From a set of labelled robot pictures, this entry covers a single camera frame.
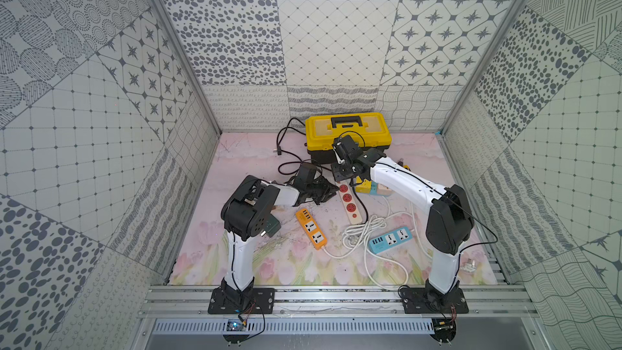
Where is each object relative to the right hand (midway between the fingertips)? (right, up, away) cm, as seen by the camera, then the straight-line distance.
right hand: (342, 172), depth 90 cm
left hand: (0, -6, +7) cm, 9 cm away
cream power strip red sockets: (+3, -12, +4) cm, 13 cm away
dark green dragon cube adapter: (-26, -18, -4) cm, 32 cm away
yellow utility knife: (+30, +1, +17) cm, 35 cm away
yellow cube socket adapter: (+9, -6, +3) cm, 11 cm away
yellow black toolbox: (+14, +17, +12) cm, 25 cm away
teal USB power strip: (+17, -23, -6) cm, 29 cm away
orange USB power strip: (-9, -23, -5) cm, 26 cm away
